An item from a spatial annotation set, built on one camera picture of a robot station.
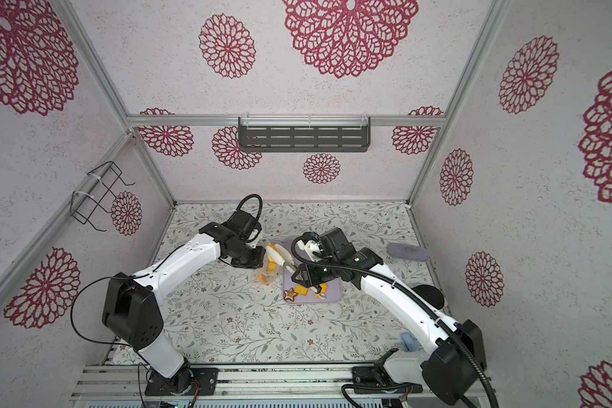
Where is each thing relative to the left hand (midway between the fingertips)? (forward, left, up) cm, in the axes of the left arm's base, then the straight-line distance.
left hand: (262, 265), depth 85 cm
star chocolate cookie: (-5, -9, -11) cm, 15 cm away
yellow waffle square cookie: (-3, -13, -12) cm, 18 cm away
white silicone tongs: (-1, -6, +10) cm, 12 cm away
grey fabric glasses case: (+12, -55, -10) cm, 57 cm away
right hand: (-7, -12, +7) cm, 16 cm away
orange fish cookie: (-13, -20, +10) cm, 25 cm away
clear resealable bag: (-2, -3, -1) cm, 3 cm away
